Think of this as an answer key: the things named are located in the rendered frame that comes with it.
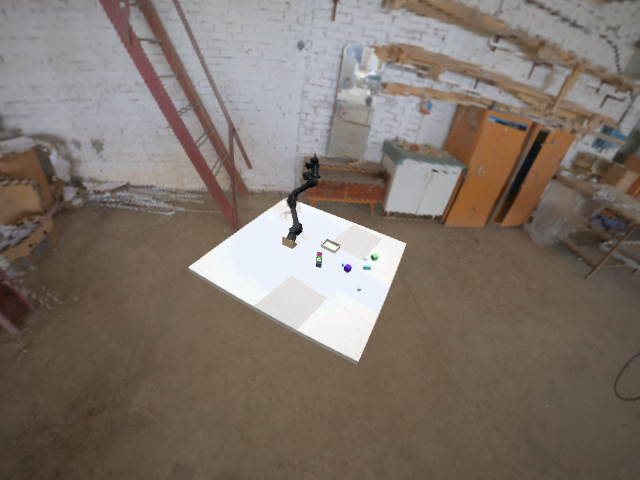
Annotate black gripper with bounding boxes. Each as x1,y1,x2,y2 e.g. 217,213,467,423
310,153,319,171

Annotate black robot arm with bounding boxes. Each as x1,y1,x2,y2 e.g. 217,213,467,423
286,163,320,242

